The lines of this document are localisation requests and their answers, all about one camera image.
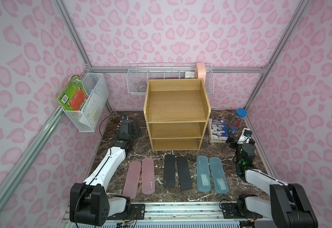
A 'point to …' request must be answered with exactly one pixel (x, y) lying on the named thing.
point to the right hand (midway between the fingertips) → (238, 132)
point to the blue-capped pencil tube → (240, 114)
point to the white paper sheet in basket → (93, 105)
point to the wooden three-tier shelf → (177, 111)
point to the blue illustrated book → (217, 130)
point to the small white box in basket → (190, 74)
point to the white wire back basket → (138, 74)
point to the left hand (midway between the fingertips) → (130, 127)
